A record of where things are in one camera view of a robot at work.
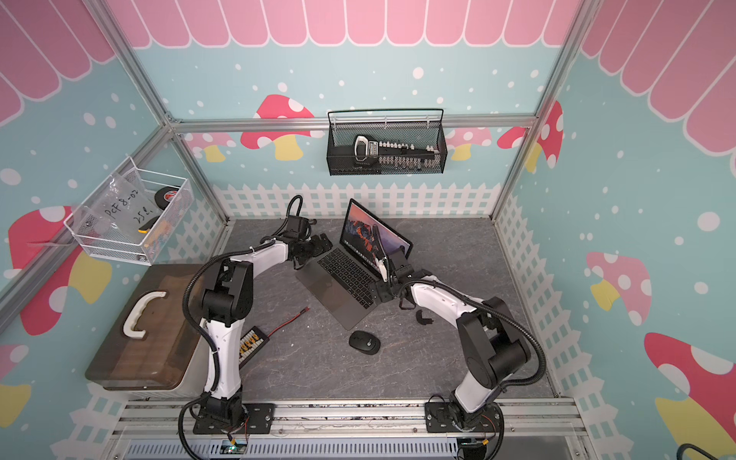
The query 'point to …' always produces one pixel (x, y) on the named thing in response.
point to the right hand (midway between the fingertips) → (385, 286)
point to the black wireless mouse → (364, 342)
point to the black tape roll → (165, 195)
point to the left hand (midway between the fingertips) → (323, 251)
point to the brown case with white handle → (150, 344)
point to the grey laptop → (343, 276)
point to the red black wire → (303, 311)
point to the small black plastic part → (420, 319)
